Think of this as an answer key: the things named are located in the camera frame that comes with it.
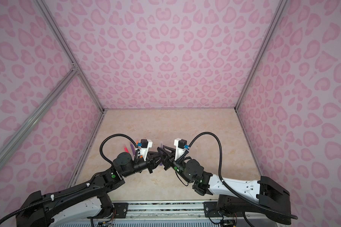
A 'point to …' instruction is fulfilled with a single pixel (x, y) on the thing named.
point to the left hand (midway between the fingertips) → (165, 153)
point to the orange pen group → (137, 141)
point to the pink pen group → (126, 149)
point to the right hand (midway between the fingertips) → (158, 148)
